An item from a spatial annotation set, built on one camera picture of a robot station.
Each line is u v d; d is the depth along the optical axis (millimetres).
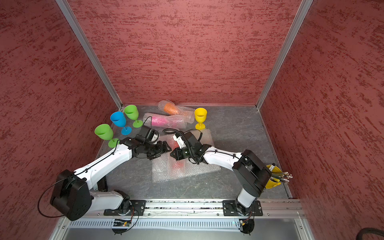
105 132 855
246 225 710
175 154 730
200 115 950
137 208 732
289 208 760
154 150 725
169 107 1100
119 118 940
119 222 733
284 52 875
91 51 875
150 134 672
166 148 770
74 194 397
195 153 664
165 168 859
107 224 708
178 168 790
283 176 684
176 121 1003
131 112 965
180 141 771
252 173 446
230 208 740
